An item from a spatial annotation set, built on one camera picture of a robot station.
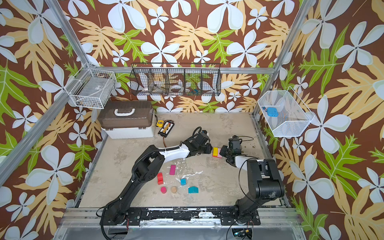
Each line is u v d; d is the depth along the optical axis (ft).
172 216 2.46
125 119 2.97
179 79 3.23
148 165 1.91
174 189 2.69
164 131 3.54
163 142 3.41
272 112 2.82
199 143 2.61
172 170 2.91
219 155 3.11
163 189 2.69
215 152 3.12
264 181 1.54
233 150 2.51
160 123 3.65
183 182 2.76
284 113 2.78
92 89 2.83
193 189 2.69
